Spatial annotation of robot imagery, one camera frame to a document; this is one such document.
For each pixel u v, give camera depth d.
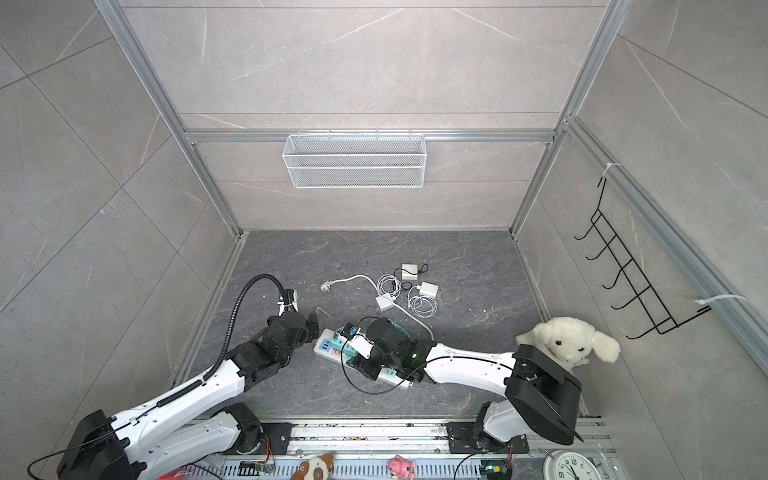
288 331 0.60
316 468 0.67
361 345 0.69
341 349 0.82
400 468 0.67
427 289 1.01
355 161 1.01
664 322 0.58
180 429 0.47
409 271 1.04
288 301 0.69
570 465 0.67
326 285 1.01
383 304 0.96
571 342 0.70
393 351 0.61
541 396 0.41
